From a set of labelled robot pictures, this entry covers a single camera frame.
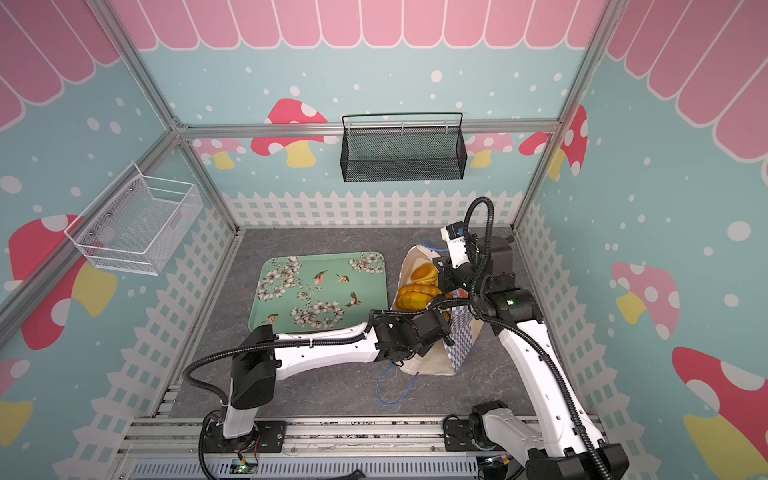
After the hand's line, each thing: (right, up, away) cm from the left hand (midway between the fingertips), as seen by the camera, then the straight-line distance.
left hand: (421, 330), depth 81 cm
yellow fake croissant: (+2, +15, +8) cm, 17 cm away
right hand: (+3, +19, -9) cm, 22 cm away
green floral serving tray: (-36, +8, +21) cm, 43 cm away
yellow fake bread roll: (-1, +8, +5) cm, 10 cm away
